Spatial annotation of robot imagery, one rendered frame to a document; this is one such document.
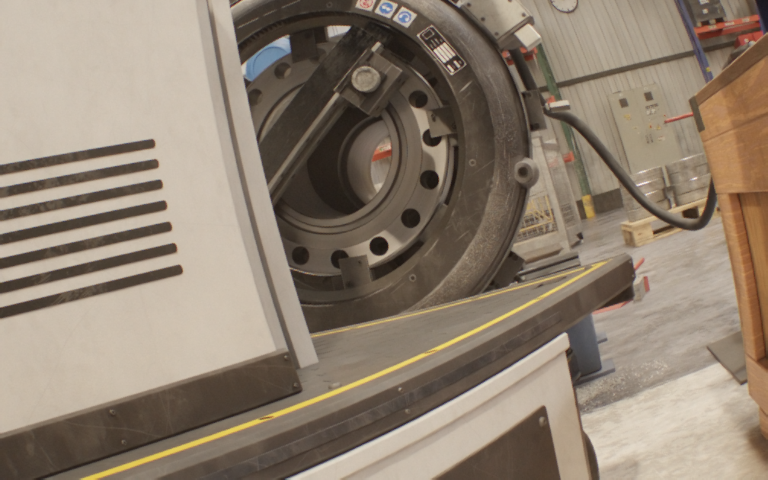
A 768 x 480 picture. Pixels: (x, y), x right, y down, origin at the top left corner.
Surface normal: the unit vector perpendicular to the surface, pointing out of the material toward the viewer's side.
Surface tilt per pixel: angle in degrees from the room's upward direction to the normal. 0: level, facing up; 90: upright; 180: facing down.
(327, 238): 90
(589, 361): 90
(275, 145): 90
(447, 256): 90
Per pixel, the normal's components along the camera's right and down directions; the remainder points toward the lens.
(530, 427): 0.79, -0.25
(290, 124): -0.18, 0.03
